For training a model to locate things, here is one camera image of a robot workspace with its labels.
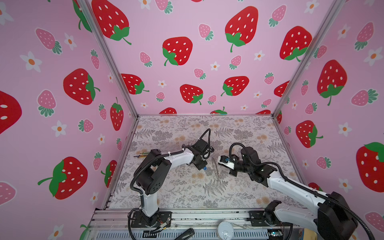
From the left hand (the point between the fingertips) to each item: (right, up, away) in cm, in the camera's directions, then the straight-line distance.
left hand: (202, 162), depth 94 cm
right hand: (+9, +3, -14) cm, 17 cm away
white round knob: (+10, -25, -28) cm, 38 cm away
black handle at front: (-8, -27, -27) cm, 39 cm away
